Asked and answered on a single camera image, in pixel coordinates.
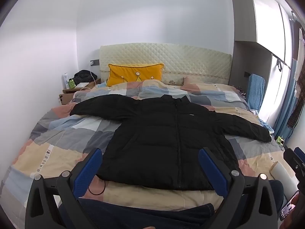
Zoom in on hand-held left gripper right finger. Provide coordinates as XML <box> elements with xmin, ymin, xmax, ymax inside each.
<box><xmin>198</xmin><ymin>147</ymin><xmax>278</xmax><ymax>229</ymax></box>

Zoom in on black smartphone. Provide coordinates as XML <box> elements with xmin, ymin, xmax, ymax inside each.
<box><xmin>279</xmin><ymin>190</ymin><xmax>300</xmax><ymax>221</ymax></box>

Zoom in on wooden nightstand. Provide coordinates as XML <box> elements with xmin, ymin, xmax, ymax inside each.
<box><xmin>59</xmin><ymin>78</ymin><xmax>101</xmax><ymax>105</ymax></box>

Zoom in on white charger cable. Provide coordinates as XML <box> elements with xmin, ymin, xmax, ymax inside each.
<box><xmin>80</xmin><ymin>62</ymin><xmax>97</xmax><ymax>91</ymax></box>

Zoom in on white paper roll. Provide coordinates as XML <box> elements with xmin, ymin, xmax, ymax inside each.
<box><xmin>270</xmin><ymin>161</ymin><xmax>299</xmax><ymax>197</ymax></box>

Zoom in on cream quilted headboard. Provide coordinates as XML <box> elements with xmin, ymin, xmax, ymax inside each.
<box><xmin>99</xmin><ymin>43</ymin><xmax>232</xmax><ymax>87</ymax></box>

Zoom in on grey white wardrobe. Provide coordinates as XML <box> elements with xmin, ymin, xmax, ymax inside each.
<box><xmin>229</xmin><ymin>0</ymin><xmax>295</xmax><ymax>124</ymax></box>

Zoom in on black cord loop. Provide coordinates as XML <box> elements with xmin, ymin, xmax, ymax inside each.
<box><xmin>88</xmin><ymin>178</ymin><xmax>106</xmax><ymax>195</ymax></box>

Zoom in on blue curtain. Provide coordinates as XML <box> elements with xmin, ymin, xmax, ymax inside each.
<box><xmin>273</xmin><ymin>58</ymin><xmax>298</xmax><ymax>140</ymax></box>

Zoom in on cream floral pillow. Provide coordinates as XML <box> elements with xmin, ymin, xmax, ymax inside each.
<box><xmin>162</xmin><ymin>73</ymin><xmax>186</xmax><ymax>85</ymax></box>

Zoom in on hanging clothes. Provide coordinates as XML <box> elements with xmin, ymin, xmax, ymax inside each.
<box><xmin>286</xmin><ymin>11</ymin><xmax>305</xmax><ymax>129</ymax></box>

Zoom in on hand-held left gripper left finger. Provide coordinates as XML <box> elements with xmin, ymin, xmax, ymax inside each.
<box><xmin>25</xmin><ymin>147</ymin><xmax>103</xmax><ymax>229</ymax></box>

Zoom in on black bag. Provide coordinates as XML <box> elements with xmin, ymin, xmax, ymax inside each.
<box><xmin>73</xmin><ymin>70</ymin><xmax>98</xmax><ymax>84</ymax></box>

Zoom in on patchwork quilt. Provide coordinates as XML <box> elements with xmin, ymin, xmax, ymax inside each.
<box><xmin>0</xmin><ymin>77</ymin><xmax>301</xmax><ymax>229</ymax></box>

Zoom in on black puffer jacket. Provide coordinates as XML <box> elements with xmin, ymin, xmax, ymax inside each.
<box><xmin>70</xmin><ymin>94</ymin><xmax>272</xmax><ymax>191</ymax></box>

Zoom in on yellow pillow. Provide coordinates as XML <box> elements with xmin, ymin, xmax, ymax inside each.
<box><xmin>106</xmin><ymin>63</ymin><xmax>165</xmax><ymax>87</ymax></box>

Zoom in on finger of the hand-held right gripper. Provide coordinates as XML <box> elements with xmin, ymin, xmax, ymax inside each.
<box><xmin>283</xmin><ymin>147</ymin><xmax>301</xmax><ymax>174</ymax></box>
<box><xmin>294</xmin><ymin>147</ymin><xmax>305</xmax><ymax>166</ymax></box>

